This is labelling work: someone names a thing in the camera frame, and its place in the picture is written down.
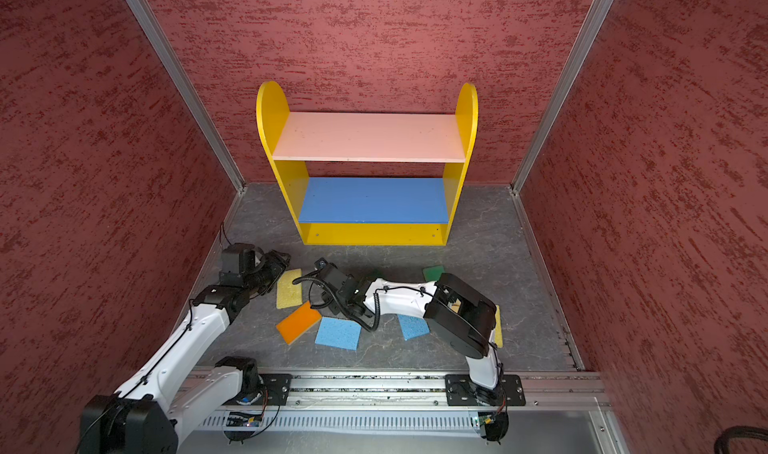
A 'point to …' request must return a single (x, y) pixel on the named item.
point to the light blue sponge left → (339, 333)
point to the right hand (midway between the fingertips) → (335, 296)
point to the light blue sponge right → (412, 326)
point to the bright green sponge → (434, 273)
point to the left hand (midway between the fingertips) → (288, 267)
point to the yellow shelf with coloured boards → (368, 211)
